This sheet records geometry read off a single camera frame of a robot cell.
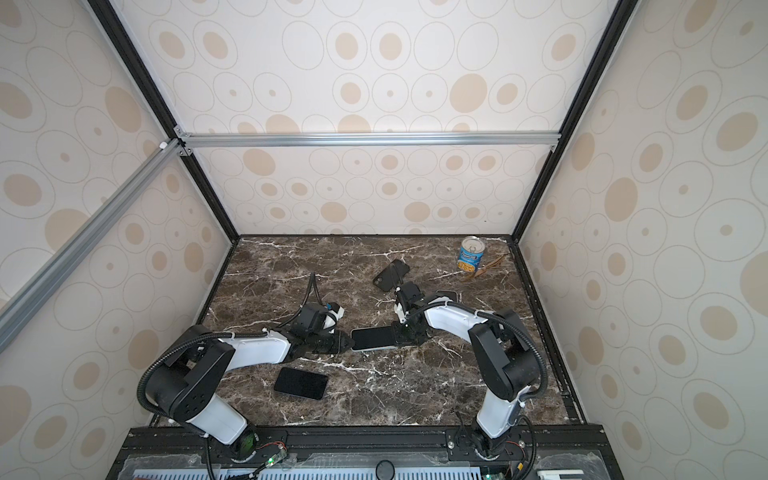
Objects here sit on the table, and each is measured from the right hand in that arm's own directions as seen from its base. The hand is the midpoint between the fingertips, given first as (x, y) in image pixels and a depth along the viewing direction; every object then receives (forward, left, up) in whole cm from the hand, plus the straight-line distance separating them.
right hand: (399, 341), depth 91 cm
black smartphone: (-11, +29, -2) cm, 31 cm away
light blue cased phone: (+18, -19, -1) cm, 26 cm away
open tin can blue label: (+28, -26, +9) cm, 39 cm away
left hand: (-1, +12, +3) cm, 12 cm away
